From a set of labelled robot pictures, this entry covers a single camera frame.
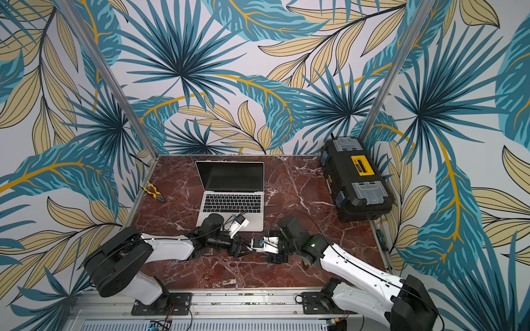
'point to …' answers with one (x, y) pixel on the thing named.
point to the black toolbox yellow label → (355, 181)
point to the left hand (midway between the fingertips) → (251, 251)
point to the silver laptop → (233, 188)
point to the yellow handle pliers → (156, 194)
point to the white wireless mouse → (253, 247)
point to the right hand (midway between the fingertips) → (257, 253)
